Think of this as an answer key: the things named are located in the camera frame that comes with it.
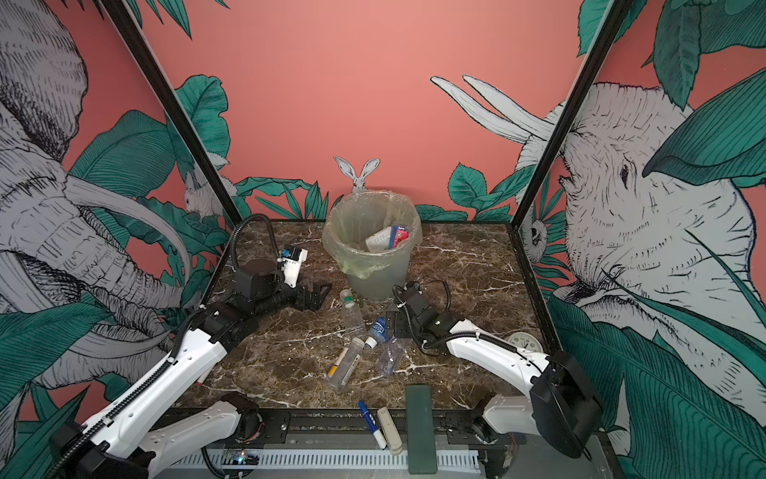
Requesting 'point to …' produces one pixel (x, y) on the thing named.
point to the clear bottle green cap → (353, 320)
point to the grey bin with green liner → (353, 218)
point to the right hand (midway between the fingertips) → (394, 319)
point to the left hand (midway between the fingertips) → (317, 276)
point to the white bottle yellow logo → (379, 240)
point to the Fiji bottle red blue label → (398, 234)
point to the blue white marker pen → (373, 426)
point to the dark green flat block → (420, 428)
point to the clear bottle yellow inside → (342, 370)
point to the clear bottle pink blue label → (391, 358)
